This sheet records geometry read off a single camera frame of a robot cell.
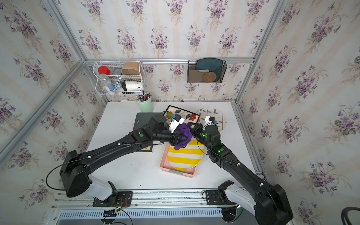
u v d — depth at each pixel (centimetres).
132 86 91
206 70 93
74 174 40
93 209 70
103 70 91
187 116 78
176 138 61
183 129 71
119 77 93
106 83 91
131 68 88
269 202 39
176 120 64
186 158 82
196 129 67
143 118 105
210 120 71
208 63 93
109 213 72
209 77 97
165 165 85
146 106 106
